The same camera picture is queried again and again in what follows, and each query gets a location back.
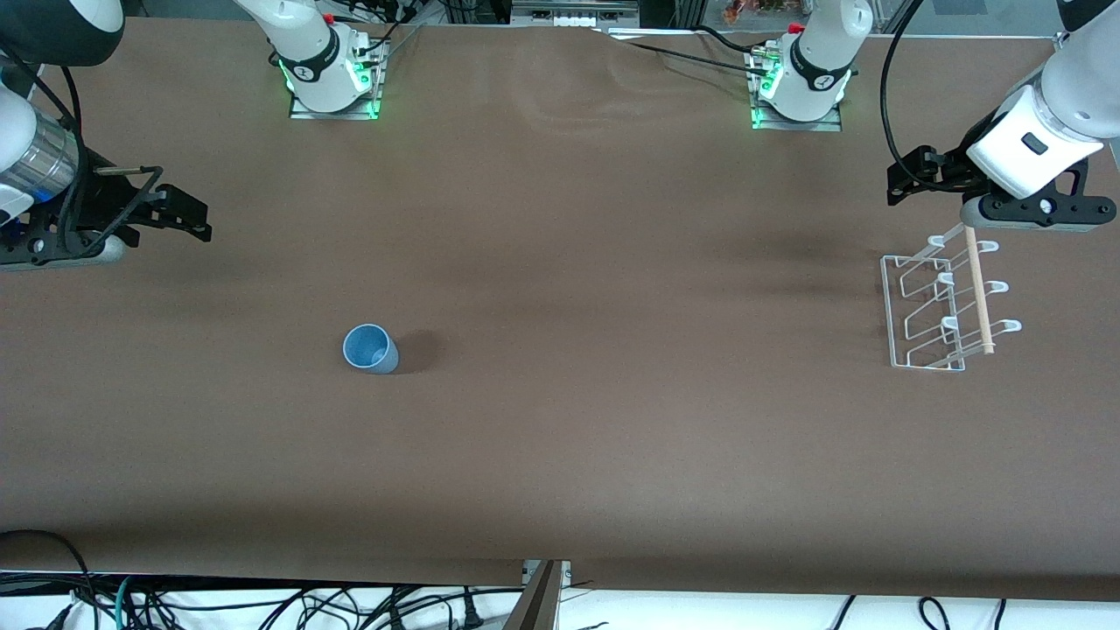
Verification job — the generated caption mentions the blue plastic cup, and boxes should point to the blue plastic cup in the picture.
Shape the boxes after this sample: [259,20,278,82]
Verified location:
[342,323,401,376]

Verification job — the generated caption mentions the wooden rack rod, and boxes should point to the wooden rack rod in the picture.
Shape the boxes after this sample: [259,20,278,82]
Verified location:
[964,225,998,356]

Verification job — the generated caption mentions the grey power strip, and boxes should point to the grey power strip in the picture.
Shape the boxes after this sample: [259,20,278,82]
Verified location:
[510,0,641,29]

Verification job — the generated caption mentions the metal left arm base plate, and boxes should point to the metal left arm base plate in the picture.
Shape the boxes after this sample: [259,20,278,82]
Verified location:
[749,45,844,133]

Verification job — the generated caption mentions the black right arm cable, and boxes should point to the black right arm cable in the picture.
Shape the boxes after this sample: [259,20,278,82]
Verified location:
[0,42,165,260]

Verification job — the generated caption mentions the white wire cup rack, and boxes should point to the white wire cup rack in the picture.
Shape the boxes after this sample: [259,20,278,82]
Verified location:
[880,225,1023,373]

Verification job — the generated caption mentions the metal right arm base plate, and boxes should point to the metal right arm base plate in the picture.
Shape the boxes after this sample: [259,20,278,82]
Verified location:
[288,37,387,122]

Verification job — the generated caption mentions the black cable across table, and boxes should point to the black cable across table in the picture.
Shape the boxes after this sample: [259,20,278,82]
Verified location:
[599,24,771,73]

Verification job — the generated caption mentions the thick black floor cable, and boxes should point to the thick black floor cable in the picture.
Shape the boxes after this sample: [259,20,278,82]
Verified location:
[0,528,95,609]

